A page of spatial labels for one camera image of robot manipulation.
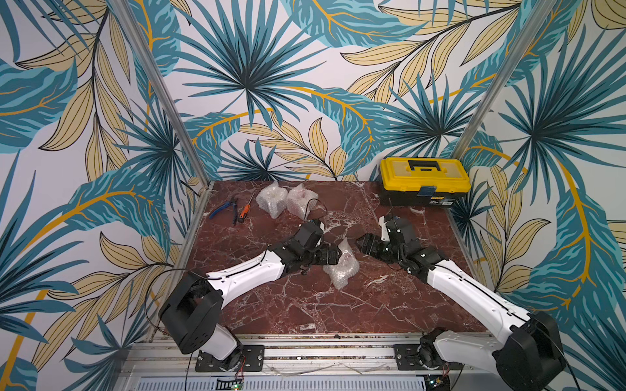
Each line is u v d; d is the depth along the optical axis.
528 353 0.39
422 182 1.01
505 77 0.82
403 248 0.61
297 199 1.01
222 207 1.10
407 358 0.73
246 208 1.09
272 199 1.01
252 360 0.72
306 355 0.75
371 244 0.72
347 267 0.84
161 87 0.84
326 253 0.73
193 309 0.42
